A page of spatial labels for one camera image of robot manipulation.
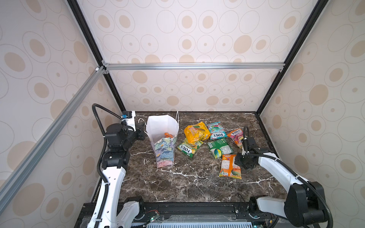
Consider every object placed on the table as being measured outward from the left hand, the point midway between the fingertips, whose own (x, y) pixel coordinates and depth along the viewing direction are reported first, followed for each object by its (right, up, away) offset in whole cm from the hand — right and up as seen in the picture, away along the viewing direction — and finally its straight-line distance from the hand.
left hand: (147, 120), depth 69 cm
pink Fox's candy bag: (+57, -10, +34) cm, 67 cm away
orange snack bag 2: (+45, -28, +16) cm, 55 cm away
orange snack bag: (+7, -9, +25) cm, 27 cm away
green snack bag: (+42, -17, +26) cm, 52 cm away
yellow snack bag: (+26, -8, +30) cm, 40 cm away
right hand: (+51, -25, +18) cm, 60 cm away
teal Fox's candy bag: (+42, -6, +36) cm, 56 cm away
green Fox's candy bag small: (+21, -18, +25) cm, 38 cm away
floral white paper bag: (+4, -5, +25) cm, 26 cm away
